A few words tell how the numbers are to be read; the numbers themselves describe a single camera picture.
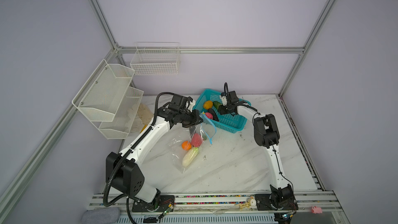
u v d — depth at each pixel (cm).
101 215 68
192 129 89
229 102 91
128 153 43
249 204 72
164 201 73
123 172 41
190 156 84
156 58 96
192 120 69
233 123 104
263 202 73
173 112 57
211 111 107
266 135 65
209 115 101
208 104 108
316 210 70
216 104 109
